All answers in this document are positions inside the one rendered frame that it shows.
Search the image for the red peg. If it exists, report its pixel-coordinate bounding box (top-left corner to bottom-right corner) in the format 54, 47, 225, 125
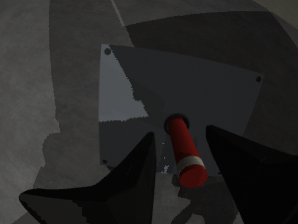
168, 117, 208, 188

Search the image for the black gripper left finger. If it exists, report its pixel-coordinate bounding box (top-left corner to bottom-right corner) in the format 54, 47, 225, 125
19, 132, 156, 224

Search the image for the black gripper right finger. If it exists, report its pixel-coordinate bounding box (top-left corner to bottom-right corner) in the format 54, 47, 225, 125
205, 124, 298, 224

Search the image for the dark grey flat panel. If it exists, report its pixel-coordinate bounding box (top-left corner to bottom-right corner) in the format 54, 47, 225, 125
98, 43, 265, 177

